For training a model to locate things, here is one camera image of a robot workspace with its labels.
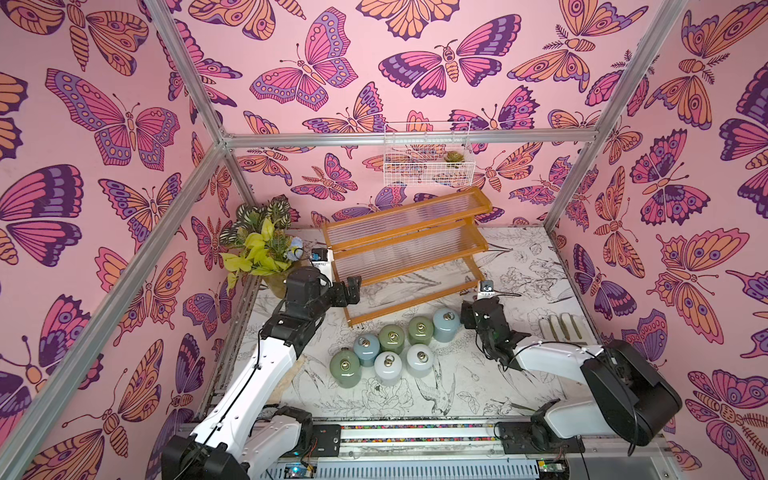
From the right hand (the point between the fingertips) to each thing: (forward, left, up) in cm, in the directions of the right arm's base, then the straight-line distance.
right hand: (477, 301), depth 91 cm
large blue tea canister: (-16, +33, +1) cm, 37 cm away
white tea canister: (-21, +27, +1) cm, 34 cm away
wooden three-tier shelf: (+25, +20, -8) cm, 33 cm away
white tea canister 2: (-19, +18, +1) cm, 27 cm away
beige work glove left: (-25, +57, -7) cm, 62 cm away
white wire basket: (+44, +14, +18) cm, 50 cm away
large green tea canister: (-21, +38, +2) cm, 44 cm away
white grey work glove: (-1, -21, -8) cm, 22 cm away
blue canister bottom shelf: (-8, +11, +1) cm, 14 cm away
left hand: (-2, +38, +15) cm, 41 cm away
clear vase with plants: (+6, +63, +18) cm, 66 cm away
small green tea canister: (-11, +18, +1) cm, 21 cm away
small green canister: (-13, +26, +1) cm, 29 cm away
